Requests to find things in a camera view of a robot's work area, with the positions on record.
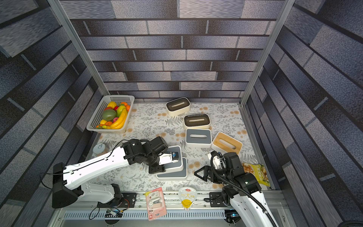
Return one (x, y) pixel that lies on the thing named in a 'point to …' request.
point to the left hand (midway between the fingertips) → (164, 165)
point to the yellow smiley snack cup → (187, 196)
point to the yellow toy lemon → (112, 104)
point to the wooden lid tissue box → (224, 143)
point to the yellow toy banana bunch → (119, 123)
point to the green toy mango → (109, 115)
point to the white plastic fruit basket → (95, 119)
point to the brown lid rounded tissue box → (196, 120)
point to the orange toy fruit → (128, 107)
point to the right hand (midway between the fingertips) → (199, 174)
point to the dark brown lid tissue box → (177, 106)
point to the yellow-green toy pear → (119, 109)
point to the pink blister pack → (155, 203)
